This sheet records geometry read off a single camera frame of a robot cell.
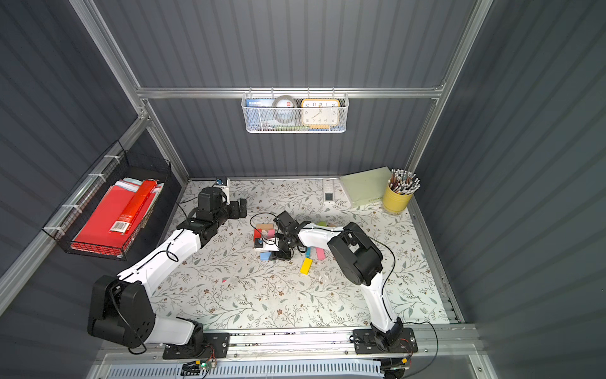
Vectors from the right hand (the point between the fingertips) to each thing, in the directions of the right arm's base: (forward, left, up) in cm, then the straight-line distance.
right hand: (270, 253), depth 94 cm
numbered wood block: (+14, +4, -2) cm, 15 cm away
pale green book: (+36, -44, 0) cm, 56 cm away
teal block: (0, -15, 0) cm, 15 cm away
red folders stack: (-7, +42, +29) cm, 51 cm away
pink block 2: (0, -20, 0) cm, 20 cm away
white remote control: (+34, -25, -1) cm, 42 cm away
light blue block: (-2, +2, +1) cm, 3 cm away
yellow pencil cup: (+22, -53, +6) cm, 58 cm away
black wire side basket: (-10, +48, +35) cm, 60 cm away
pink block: (+10, +1, -2) cm, 11 cm away
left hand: (+11, +12, +20) cm, 26 cm away
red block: (+9, +7, 0) cm, 12 cm away
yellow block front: (-5, -14, -1) cm, 15 cm away
